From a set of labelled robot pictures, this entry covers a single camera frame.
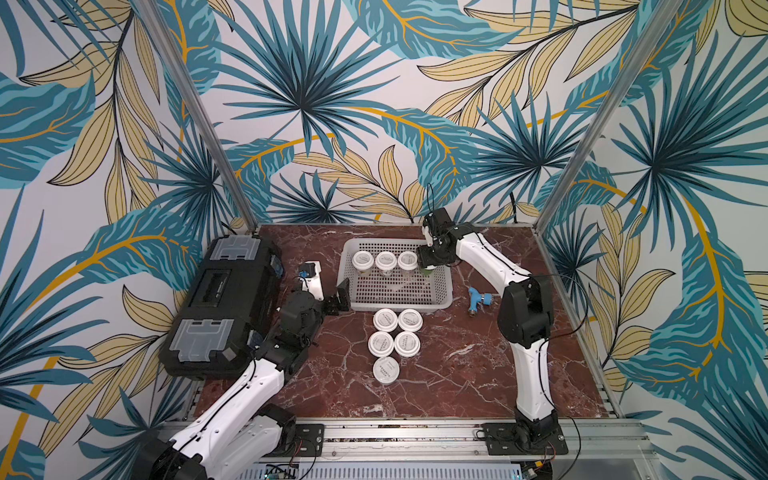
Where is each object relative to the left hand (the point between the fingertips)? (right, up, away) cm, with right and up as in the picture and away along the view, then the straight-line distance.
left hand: (332, 283), depth 79 cm
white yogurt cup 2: (+14, +5, +20) cm, 25 cm away
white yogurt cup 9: (+14, -23, +1) cm, 27 cm away
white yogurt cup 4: (+28, +2, +18) cm, 33 cm away
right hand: (+28, +7, +19) cm, 35 cm away
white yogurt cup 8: (+20, -17, +4) cm, 27 cm away
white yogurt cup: (+7, +5, +19) cm, 21 cm away
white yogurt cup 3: (+21, +5, +20) cm, 30 cm away
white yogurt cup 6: (+21, -12, +9) cm, 26 cm away
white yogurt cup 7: (+13, -17, +4) cm, 22 cm away
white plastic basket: (+16, -5, +22) cm, 27 cm away
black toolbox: (-26, -4, +1) cm, 26 cm away
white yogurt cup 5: (+14, -12, +8) cm, 20 cm away
